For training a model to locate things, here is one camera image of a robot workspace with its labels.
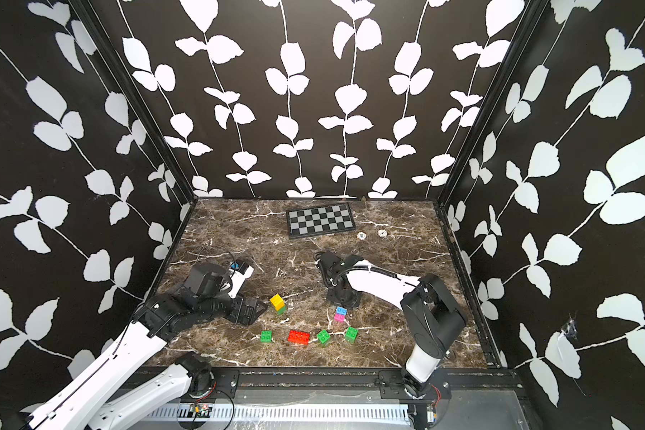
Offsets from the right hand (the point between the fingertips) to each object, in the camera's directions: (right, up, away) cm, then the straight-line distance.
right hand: (335, 300), depth 87 cm
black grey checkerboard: (-6, +27, +23) cm, 36 cm away
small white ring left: (+11, +20, +21) cm, 32 cm away
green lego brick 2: (-22, -10, -5) cm, 24 cm away
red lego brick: (-12, -10, -5) cm, 16 cm away
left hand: (-22, +5, -14) cm, 27 cm away
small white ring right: (+20, +22, +23) cm, 38 cm away
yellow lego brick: (-18, +1, -4) cm, 19 cm away
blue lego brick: (+2, -2, -3) cm, 4 cm away
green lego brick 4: (+5, -8, -7) cm, 12 cm away
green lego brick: (-18, -3, 0) cm, 18 cm away
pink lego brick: (+1, -5, -1) cm, 5 cm away
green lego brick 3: (-4, -9, -7) cm, 12 cm away
